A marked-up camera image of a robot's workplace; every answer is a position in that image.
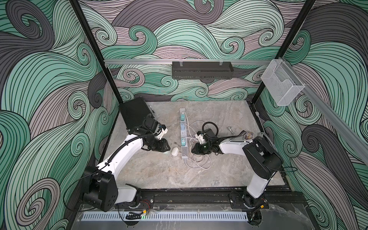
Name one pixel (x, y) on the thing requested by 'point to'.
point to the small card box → (248, 136)
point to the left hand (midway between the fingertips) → (166, 147)
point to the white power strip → (184, 149)
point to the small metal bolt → (230, 130)
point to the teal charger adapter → (182, 117)
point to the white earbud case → (175, 151)
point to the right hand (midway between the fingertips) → (191, 152)
